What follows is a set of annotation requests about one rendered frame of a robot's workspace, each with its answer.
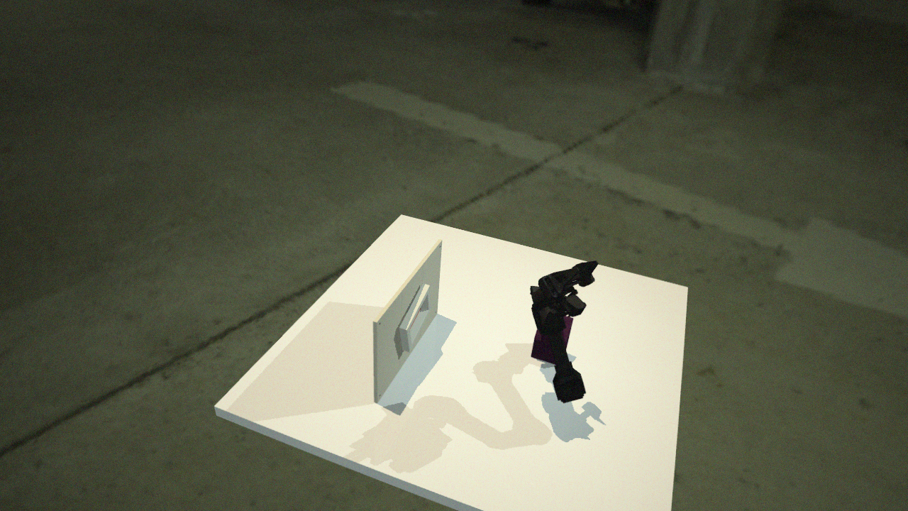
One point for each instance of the white picture frame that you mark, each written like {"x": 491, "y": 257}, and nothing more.
{"x": 415, "y": 317}

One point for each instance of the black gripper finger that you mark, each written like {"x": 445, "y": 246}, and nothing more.
{"x": 561, "y": 279}
{"x": 586, "y": 269}

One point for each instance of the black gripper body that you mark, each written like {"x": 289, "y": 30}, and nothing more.
{"x": 549, "y": 291}

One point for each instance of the pale beige wall panel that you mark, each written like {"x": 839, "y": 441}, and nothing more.
{"x": 388, "y": 356}

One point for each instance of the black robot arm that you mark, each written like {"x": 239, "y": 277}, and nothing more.
{"x": 548, "y": 316}

